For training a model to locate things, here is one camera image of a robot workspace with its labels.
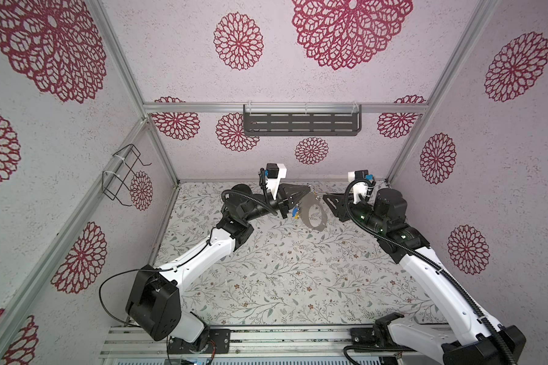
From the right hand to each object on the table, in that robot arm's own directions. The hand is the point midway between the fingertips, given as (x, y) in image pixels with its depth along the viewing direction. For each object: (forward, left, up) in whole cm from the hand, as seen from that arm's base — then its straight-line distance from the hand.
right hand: (328, 192), depth 69 cm
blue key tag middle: (0, +10, -9) cm, 13 cm away
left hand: (-3, +7, +4) cm, 8 cm away
